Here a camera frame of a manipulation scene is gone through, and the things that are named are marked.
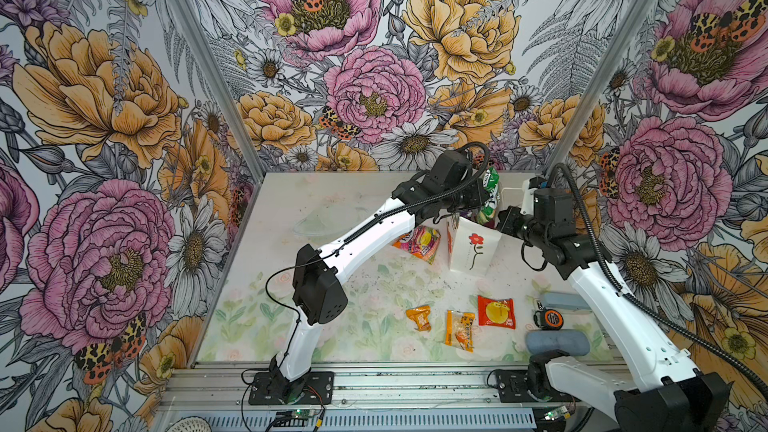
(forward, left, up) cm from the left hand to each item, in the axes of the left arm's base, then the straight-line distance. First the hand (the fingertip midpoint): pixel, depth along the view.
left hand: (487, 203), depth 75 cm
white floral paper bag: (-5, +2, -12) cm, 13 cm away
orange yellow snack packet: (-21, +5, -28) cm, 36 cm away
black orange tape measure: (-20, -19, -26) cm, 37 cm away
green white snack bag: (+4, -1, +4) cm, 5 cm away
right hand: (-2, -3, -5) cm, 6 cm away
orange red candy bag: (+5, +14, -25) cm, 29 cm away
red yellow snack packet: (-17, -6, -28) cm, 33 cm away
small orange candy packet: (-17, +16, -28) cm, 37 cm away
